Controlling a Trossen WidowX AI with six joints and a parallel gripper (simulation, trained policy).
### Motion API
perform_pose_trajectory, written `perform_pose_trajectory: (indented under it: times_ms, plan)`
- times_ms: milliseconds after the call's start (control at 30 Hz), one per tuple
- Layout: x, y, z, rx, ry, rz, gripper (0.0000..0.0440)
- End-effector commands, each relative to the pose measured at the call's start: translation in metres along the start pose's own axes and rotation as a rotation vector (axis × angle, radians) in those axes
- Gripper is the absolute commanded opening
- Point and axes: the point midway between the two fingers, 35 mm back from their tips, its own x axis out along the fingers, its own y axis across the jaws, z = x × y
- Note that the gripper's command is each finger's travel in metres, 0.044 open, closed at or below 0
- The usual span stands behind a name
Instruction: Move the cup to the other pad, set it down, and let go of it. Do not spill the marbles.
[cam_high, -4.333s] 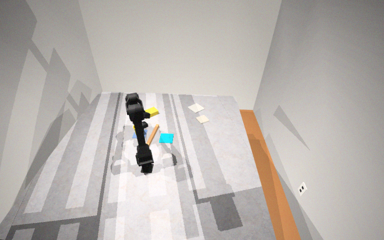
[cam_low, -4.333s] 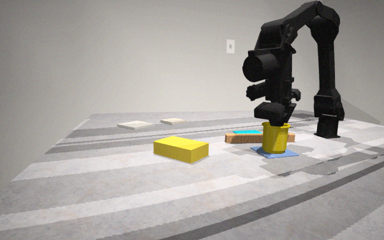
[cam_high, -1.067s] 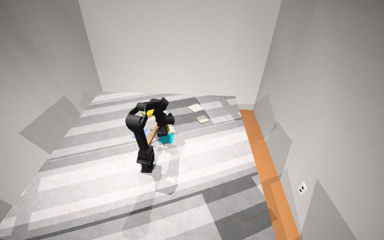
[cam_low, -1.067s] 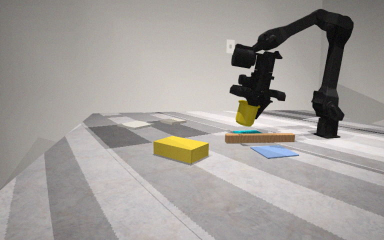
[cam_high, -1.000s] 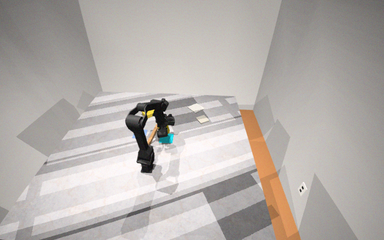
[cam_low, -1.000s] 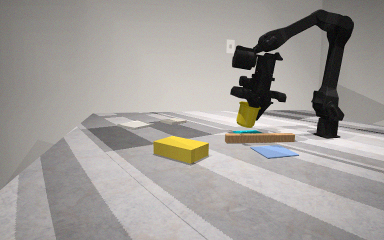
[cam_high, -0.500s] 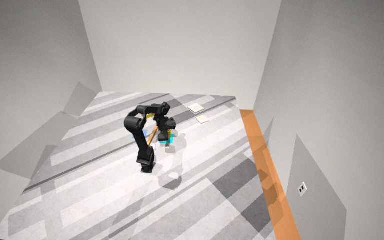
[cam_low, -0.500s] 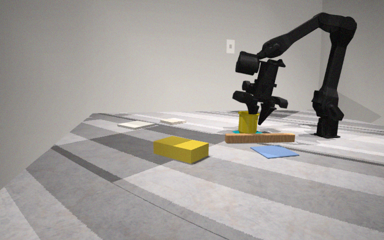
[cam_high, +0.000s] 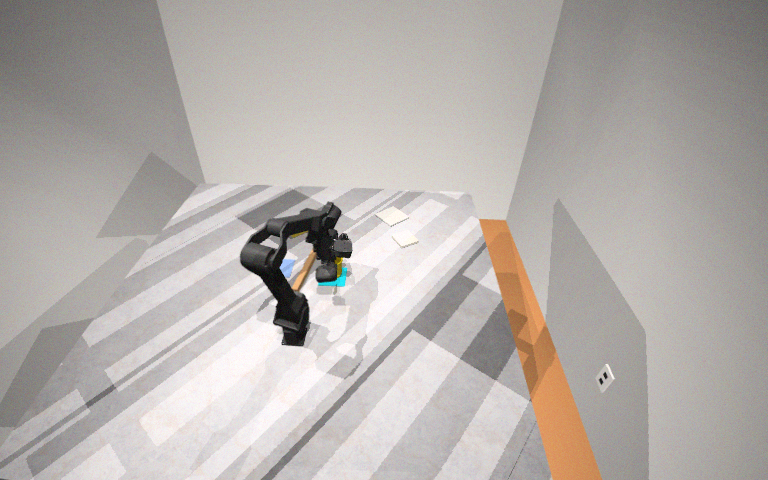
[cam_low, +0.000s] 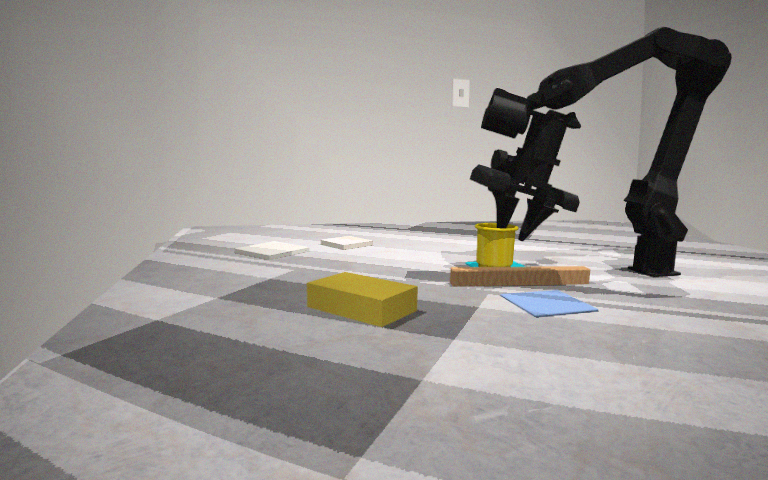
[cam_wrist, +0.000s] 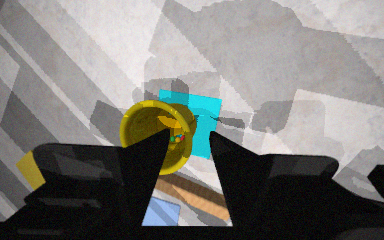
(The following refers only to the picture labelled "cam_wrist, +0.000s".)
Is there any brown wooden plank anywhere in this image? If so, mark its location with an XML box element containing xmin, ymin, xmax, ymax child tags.
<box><xmin>154</xmin><ymin>173</ymin><xmax>230</xmax><ymax>221</ymax></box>

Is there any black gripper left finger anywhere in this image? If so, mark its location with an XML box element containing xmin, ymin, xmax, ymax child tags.
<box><xmin>32</xmin><ymin>128</ymin><xmax>170</xmax><ymax>226</ymax></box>

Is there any yellow rectangular block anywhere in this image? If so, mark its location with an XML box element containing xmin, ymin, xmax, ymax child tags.
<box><xmin>16</xmin><ymin>149</ymin><xmax>46</xmax><ymax>190</ymax></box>

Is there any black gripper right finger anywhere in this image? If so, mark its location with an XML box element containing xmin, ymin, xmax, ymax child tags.
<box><xmin>209</xmin><ymin>131</ymin><xmax>339</xmax><ymax>226</ymax></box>

